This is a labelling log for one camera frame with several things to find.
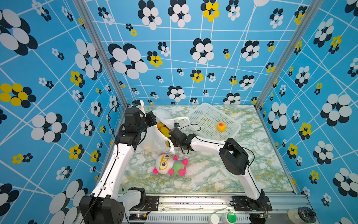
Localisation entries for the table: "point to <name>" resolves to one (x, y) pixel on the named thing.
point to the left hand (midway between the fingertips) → (156, 113)
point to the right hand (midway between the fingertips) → (174, 139)
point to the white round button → (213, 219)
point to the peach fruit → (221, 126)
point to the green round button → (230, 217)
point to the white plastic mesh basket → (206, 120)
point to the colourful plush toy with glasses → (167, 163)
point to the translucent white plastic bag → (152, 140)
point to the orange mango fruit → (160, 125)
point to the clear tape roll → (302, 215)
